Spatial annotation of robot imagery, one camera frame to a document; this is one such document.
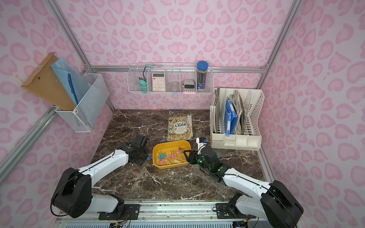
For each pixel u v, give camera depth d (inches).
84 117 30.2
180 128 42.3
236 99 35.7
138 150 25.7
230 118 33.9
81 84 32.1
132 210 29.0
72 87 26.2
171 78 39.1
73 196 16.5
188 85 34.8
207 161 24.8
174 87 37.6
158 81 37.4
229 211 25.2
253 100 39.6
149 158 35.0
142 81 35.6
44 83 25.5
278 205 15.9
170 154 36.5
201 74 33.8
